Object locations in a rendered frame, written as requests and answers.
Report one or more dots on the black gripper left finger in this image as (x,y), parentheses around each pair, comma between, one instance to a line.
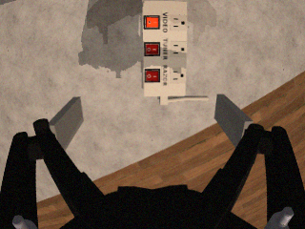
(18,209)

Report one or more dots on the white power strip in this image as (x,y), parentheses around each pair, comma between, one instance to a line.
(165,50)

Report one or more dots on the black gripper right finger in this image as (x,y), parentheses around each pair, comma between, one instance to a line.
(285,190)

